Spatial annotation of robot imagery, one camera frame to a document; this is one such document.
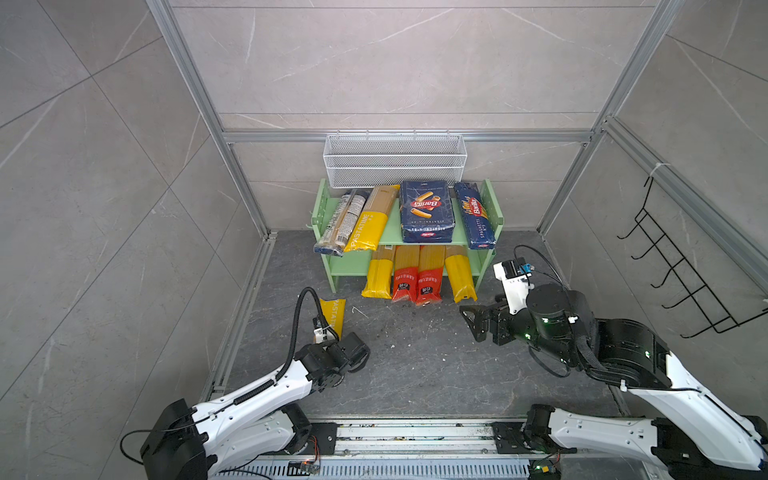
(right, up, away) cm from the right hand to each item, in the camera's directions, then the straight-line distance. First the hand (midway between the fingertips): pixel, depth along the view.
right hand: (482, 305), depth 59 cm
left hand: (-32, -16, +23) cm, 42 cm away
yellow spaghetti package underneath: (-37, -9, +36) cm, 52 cm away
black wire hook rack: (+48, -3, -1) cm, 48 cm away
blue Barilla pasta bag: (-8, +22, +21) cm, 32 cm away
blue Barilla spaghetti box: (+6, +19, +21) cm, 29 cm away
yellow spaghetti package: (+2, +5, +29) cm, 30 cm away
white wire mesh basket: (-21, +43, +42) cm, 63 cm away
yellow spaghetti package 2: (-22, +5, +30) cm, 37 cm away
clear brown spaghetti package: (-32, +21, +23) cm, 44 cm away
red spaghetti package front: (-6, +7, +31) cm, 33 cm away
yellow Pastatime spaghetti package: (-24, +21, +24) cm, 40 cm away
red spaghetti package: (-14, +5, +29) cm, 32 cm away
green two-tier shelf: (-29, +8, +34) cm, 45 cm away
